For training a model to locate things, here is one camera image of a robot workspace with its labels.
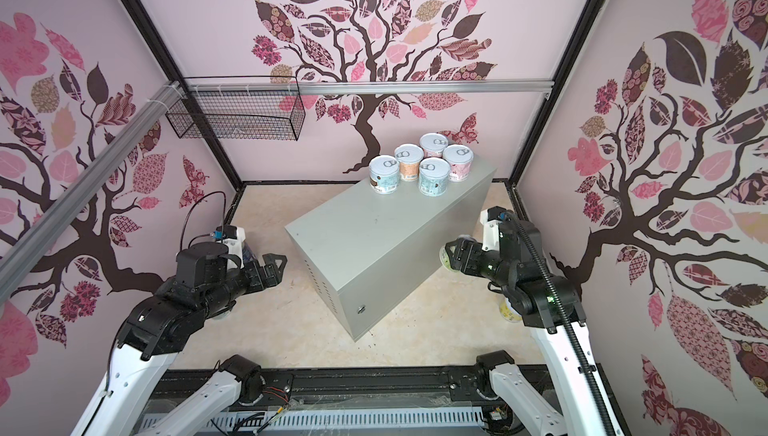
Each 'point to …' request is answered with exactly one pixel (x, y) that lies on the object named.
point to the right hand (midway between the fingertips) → (461, 245)
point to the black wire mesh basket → (238, 107)
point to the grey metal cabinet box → (372, 252)
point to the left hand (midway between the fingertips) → (270, 268)
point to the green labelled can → (445, 260)
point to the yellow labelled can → (508, 312)
